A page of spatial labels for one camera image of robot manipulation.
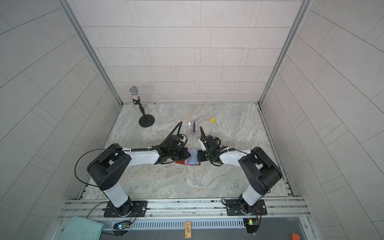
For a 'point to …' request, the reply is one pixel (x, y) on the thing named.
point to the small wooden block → (188, 229)
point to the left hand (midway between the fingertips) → (195, 154)
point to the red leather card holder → (193, 160)
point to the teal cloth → (79, 228)
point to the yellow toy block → (212, 120)
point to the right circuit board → (252, 225)
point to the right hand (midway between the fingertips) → (197, 156)
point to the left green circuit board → (121, 228)
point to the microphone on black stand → (146, 120)
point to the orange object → (295, 237)
